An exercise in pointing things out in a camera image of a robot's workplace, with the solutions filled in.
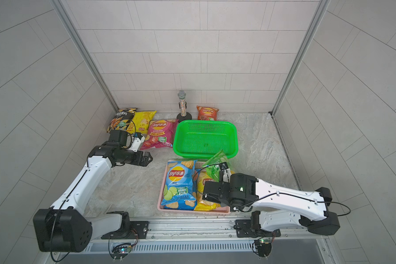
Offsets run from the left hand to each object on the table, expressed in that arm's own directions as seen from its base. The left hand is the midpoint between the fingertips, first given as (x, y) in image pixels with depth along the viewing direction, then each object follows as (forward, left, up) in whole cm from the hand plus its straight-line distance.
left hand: (147, 154), depth 82 cm
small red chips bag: (+35, -30, -5) cm, 46 cm away
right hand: (-22, -38, +3) cm, 44 cm away
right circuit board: (-36, -55, -14) cm, 67 cm away
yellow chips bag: (+27, +12, -5) cm, 30 cm away
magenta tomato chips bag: (+15, -3, -4) cm, 16 cm away
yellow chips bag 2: (-22, -29, -6) cm, 37 cm away
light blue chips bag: (-18, -19, +1) cm, 26 cm away
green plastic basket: (+18, -28, -12) cm, 36 cm away
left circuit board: (-38, +4, -11) cm, 40 cm away
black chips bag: (+28, +25, -6) cm, 38 cm away
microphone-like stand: (+33, -15, -5) cm, 36 cm away
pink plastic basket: (-6, -27, +2) cm, 27 cm away
